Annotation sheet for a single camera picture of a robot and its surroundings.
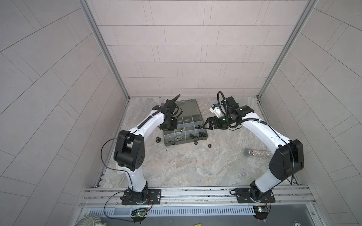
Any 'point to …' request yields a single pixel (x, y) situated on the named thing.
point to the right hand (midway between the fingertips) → (208, 126)
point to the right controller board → (260, 212)
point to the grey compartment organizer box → (190, 124)
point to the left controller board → (138, 214)
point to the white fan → (90, 220)
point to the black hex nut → (195, 142)
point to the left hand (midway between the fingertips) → (177, 126)
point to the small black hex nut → (209, 145)
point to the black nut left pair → (158, 139)
